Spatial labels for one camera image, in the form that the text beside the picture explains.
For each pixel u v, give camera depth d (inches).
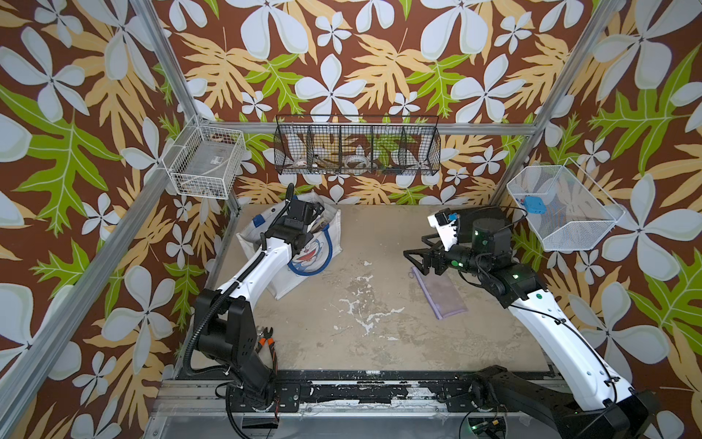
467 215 48.3
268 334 33.6
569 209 31.7
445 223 23.1
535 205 33.9
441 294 37.0
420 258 24.2
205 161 33.6
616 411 14.4
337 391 29.6
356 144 38.0
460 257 23.3
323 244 36.6
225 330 17.6
